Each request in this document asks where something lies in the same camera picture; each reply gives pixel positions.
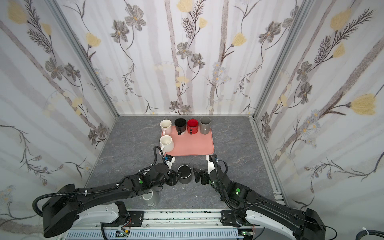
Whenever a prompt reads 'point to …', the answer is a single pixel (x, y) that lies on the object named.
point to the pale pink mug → (165, 126)
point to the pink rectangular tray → (187, 144)
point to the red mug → (192, 126)
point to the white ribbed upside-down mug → (167, 144)
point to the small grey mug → (151, 198)
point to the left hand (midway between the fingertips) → (177, 171)
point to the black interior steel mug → (186, 176)
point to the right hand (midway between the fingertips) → (197, 165)
